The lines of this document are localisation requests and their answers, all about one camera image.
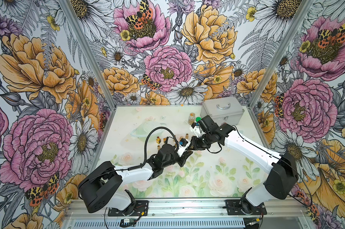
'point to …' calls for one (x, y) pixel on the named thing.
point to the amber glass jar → (191, 118)
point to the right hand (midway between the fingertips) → (190, 151)
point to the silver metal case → (227, 110)
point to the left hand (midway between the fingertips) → (189, 153)
